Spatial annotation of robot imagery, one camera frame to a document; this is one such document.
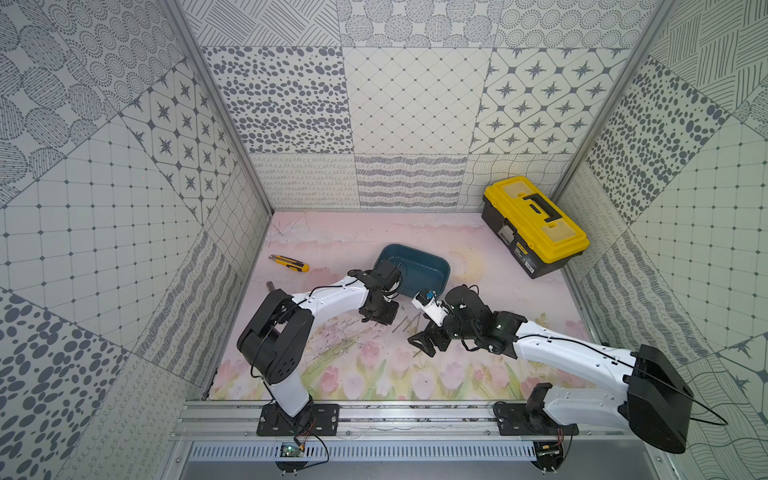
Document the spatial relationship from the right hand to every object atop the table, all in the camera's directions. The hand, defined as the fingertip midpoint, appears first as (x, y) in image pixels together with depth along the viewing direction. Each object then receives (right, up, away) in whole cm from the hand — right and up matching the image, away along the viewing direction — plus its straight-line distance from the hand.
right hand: (421, 329), depth 79 cm
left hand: (-9, +2, +10) cm, 13 cm away
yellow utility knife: (-42, +15, +25) cm, 51 cm away
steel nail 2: (-2, -2, +12) cm, 12 cm away
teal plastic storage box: (+2, +12, +27) cm, 30 cm away
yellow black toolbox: (+36, +28, +15) cm, 48 cm away
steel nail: (-6, -2, +12) cm, 13 cm away
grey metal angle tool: (-49, +8, +19) cm, 53 cm away
